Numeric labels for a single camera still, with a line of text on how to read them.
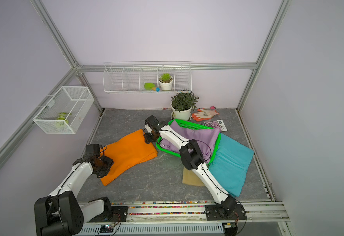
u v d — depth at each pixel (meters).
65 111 0.82
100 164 0.74
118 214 0.72
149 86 0.99
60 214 0.41
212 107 1.24
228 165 0.86
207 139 0.89
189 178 0.84
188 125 1.04
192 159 0.67
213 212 0.73
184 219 0.74
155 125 0.82
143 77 0.98
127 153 0.93
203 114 1.16
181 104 0.98
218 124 1.12
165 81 0.91
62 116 0.75
